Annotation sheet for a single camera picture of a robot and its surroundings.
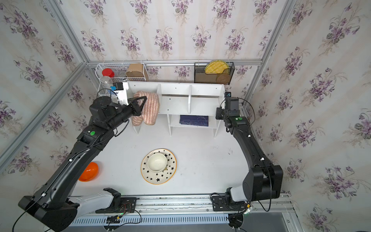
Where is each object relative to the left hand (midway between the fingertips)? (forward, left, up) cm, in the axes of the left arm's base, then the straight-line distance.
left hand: (149, 99), depth 62 cm
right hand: (+11, -38, -17) cm, 43 cm away
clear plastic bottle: (+25, +31, -10) cm, 41 cm away
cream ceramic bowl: (-12, +1, -42) cm, 43 cm away
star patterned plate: (-20, -3, -43) cm, 47 cm away
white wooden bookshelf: (+8, -19, -12) cm, 23 cm away
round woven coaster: (+35, -41, -13) cm, 56 cm away
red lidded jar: (+35, +34, -9) cm, 50 cm away
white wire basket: (+48, +32, -15) cm, 59 cm away
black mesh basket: (+39, -27, -15) cm, 49 cm away
